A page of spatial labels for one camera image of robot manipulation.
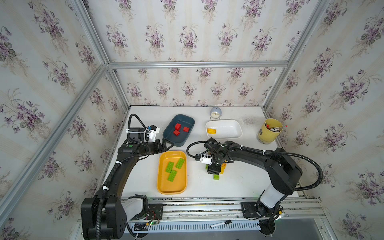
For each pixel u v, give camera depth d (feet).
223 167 2.82
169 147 2.41
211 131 3.41
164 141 2.31
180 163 2.96
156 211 2.40
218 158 2.17
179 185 2.69
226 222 2.31
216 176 2.74
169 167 2.88
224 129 3.45
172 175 2.76
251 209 2.39
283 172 1.48
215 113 3.53
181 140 3.07
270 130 3.01
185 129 3.42
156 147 2.27
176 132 3.38
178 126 3.43
